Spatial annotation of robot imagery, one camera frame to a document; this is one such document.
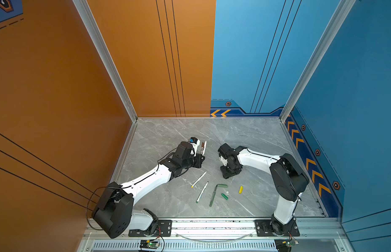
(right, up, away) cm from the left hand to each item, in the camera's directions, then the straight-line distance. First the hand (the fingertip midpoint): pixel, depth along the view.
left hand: (205, 155), depth 84 cm
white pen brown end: (-1, +3, +20) cm, 20 cm away
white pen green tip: (-2, -20, +1) cm, 20 cm away
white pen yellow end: (-3, -14, +5) cm, 16 cm away
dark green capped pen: (+5, -20, +1) cm, 20 cm away
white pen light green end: (0, +3, +19) cm, 19 cm away
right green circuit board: (+38, -37, -14) cm, 55 cm away
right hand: (+13, -13, +8) cm, 20 cm away
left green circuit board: (-24, -38, -13) cm, 47 cm away
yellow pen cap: (+20, -19, +1) cm, 27 cm away
